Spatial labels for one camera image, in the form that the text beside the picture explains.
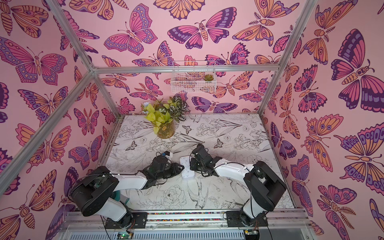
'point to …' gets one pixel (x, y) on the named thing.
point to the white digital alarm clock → (187, 173)
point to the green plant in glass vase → (165, 126)
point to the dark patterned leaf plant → (178, 108)
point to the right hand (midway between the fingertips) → (190, 163)
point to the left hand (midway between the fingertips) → (185, 168)
